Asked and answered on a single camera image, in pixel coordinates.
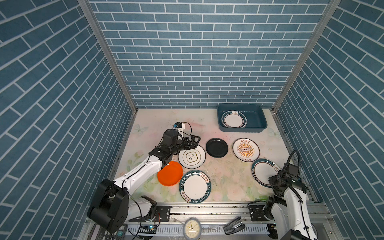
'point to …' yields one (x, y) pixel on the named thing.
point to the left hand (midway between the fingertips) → (195, 139)
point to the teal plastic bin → (256, 120)
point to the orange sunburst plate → (246, 149)
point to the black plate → (217, 147)
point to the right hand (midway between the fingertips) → (271, 180)
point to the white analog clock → (192, 229)
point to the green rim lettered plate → (195, 186)
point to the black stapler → (234, 226)
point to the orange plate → (171, 174)
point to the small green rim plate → (234, 119)
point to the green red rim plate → (263, 169)
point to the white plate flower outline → (192, 158)
